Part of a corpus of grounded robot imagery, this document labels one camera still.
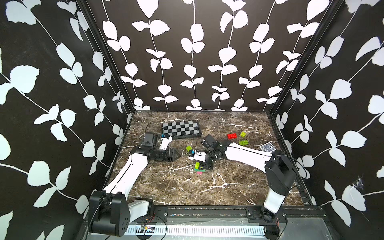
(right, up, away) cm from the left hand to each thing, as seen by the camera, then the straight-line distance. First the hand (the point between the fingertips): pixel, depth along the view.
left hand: (176, 153), depth 81 cm
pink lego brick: (+13, -12, +6) cm, 19 cm away
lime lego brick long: (+44, +4, +21) cm, 49 cm away
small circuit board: (-14, -34, -11) cm, 38 cm away
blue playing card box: (+59, +1, +17) cm, 61 cm away
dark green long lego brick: (+12, -10, +2) cm, 16 cm away
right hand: (+13, -6, +3) cm, 14 cm away
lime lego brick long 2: (+11, -7, +1) cm, 13 cm away
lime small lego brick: (+6, +1, +16) cm, 17 cm away
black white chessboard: (0, +13, +26) cm, 29 cm away
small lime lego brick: (+45, +9, +25) cm, 53 cm away
